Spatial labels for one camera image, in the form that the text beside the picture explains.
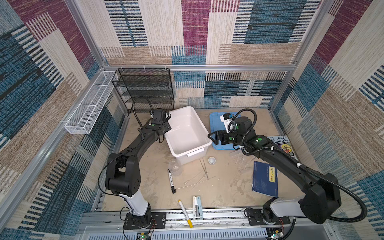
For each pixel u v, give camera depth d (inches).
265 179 33.5
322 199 15.9
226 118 27.7
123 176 18.3
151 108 31.3
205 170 35.2
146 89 42.8
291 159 19.0
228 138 27.1
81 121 27.6
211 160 36.1
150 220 28.6
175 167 34.6
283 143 39.0
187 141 40.3
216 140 27.6
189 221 28.7
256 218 28.7
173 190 32.4
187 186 33.4
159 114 28.1
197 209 29.4
